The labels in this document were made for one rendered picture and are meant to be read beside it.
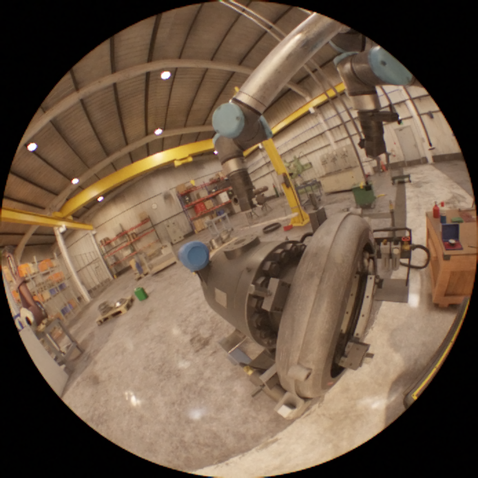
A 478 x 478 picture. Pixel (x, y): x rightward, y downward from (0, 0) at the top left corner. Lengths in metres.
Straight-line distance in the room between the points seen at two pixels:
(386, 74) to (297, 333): 0.56
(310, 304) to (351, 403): 0.91
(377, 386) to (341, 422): 0.29
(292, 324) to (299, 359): 0.09
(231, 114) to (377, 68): 0.35
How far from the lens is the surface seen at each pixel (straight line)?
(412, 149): 11.07
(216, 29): 8.55
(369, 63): 0.42
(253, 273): 0.64
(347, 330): 0.75
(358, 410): 1.15
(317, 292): 0.36
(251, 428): 1.22
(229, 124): 0.41
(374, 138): 0.53
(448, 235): 1.48
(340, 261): 0.38
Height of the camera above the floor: 1.13
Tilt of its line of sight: 12 degrees down
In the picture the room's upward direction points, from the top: 24 degrees counter-clockwise
